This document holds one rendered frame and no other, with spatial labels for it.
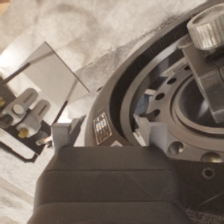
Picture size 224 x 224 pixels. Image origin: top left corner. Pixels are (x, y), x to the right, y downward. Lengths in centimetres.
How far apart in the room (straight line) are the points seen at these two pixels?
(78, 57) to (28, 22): 33
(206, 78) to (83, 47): 90
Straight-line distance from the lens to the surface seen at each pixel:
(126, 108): 48
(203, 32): 21
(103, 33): 99
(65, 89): 120
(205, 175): 19
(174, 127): 43
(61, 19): 104
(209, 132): 39
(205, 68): 20
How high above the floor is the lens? 96
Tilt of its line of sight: 51 degrees down
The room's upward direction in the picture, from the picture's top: 170 degrees counter-clockwise
